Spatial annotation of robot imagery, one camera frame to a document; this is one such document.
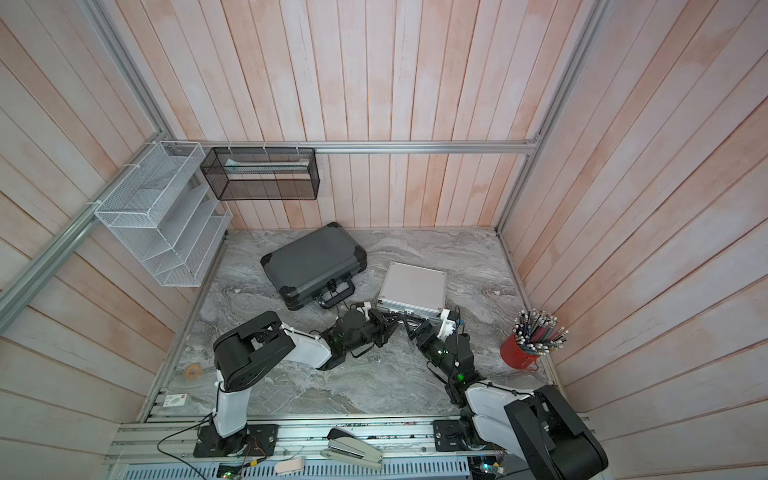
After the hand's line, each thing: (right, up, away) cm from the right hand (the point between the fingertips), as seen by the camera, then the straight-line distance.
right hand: (407, 322), depth 85 cm
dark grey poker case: (-28, +16, +14) cm, 36 cm away
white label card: (-63, -19, -6) cm, 66 cm away
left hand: (0, +1, +1) cm, 1 cm away
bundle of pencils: (+34, -1, -7) cm, 35 cm away
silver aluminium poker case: (+3, +8, +14) cm, 16 cm away
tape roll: (-62, -14, 0) cm, 64 cm away
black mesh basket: (-51, +50, +22) cm, 74 cm away
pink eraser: (-30, -31, -15) cm, 46 cm away
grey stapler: (-17, -27, -13) cm, 35 cm away
